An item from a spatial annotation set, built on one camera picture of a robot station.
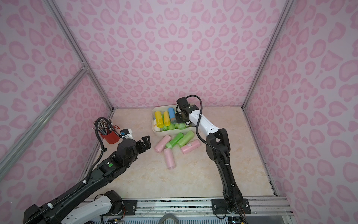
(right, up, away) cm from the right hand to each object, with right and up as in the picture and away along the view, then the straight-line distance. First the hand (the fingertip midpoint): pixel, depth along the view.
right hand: (178, 118), depth 98 cm
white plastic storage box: (-5, -10, +2) cm, 11 cm away
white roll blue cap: (-16, -8, +5) cm, 19 cm away
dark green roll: (-9, -7, +5) cm, 13 cm away
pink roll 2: (-12, -19, -5) cm, 23 cm away
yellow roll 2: (-9, 0, +5) cm, 10 cm away
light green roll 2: (+5, -14, -1) cm, 15 cm away
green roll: (-5, -6, +5) cm, 9 cm away
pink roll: (-5, -26, -10) cm, 28 cm away
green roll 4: (-2, -15, -1) cm, 16 cm away
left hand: (-16, -12, -21) cm, 29 cm away
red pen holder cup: (-44, -13, -4) cm, 46 cm away
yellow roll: (-14, -1, +2) cm, 14 cm away
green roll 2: (+3, -5, -4) cm, 7 cm away
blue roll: (-5, +2, +8) cm, 10 cm away
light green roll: (-1, -6, +5) cm, 8 cm away
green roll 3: (+1, 0, -10) cm, 10 cm away
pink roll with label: (+9, -18, -6) cm, 21 cm away
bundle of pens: (-46, -5, -10) cm, 48 cm away
